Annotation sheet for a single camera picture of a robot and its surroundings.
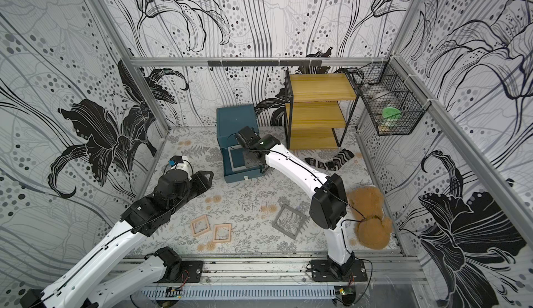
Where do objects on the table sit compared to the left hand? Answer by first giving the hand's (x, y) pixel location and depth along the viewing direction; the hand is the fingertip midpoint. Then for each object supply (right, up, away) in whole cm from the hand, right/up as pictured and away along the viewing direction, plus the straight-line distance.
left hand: (214, 180), depth 73 cm
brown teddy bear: (+58, -18, +1) cm, 61 cm away
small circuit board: (-13, -40, -1) cm, 42 cm away
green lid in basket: (+67, +25, +5) cm, 71 cm away
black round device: (+47, -39, -3) cm, 61 cm away
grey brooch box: (+28, -19, +11) cm, 36 cm away
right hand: (+14, +8, +13) cm, 21 cm away
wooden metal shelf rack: (+44, +31, +31) cm, 62 cm away
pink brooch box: (-9, -21, +11) cm, 25 cm away
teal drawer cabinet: (+1, +24, +20) cm, 31 cm away
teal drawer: (+6, +4, +9) cm, 11 cm away
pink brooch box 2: (0, -23, +9) cm, 25 cm away
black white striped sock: (+57, +7, +31) cm, 65 cm away
